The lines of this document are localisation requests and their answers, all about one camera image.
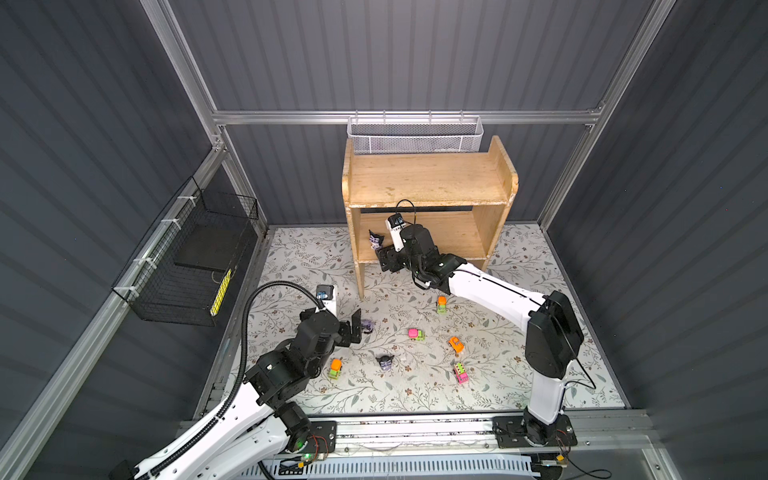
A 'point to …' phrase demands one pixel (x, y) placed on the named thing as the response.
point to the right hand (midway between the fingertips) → (391, 247)
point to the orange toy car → (456, 344)
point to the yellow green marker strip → (220, 293)
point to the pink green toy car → (416, 335)
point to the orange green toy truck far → (441, 304)
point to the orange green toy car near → (336, 365)
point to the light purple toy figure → (367, 324)
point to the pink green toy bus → (461, 375)
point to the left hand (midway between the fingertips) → (343, 310)
